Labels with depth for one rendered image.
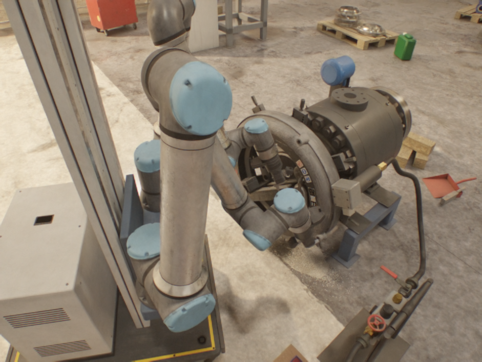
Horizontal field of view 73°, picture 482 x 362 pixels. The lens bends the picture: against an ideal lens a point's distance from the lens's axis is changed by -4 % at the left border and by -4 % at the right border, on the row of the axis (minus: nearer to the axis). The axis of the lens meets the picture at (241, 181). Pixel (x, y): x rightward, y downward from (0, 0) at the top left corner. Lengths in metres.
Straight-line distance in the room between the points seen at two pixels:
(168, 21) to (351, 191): 0.98
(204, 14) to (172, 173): 4.85
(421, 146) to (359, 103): 1.38
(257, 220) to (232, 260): 1.19
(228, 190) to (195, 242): 0.25
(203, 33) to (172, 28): 4.36
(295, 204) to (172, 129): 0.52
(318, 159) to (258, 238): 0.63
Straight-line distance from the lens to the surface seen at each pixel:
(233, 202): 1.05
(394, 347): 2.08
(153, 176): 1.42
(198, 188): 0.70
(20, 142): 3.89
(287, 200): 1.04
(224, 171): 0.94
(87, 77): 1.15
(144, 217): 1.52
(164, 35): 1.16
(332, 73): 2.22
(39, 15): 0.85
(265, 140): 1.40
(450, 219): 2.89
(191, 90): 0.58
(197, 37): 5.47
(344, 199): 1.54
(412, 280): 1.76
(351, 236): 2.12
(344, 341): 2.02
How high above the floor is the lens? 1.78
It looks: 40 degrees down
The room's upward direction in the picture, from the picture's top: straight up
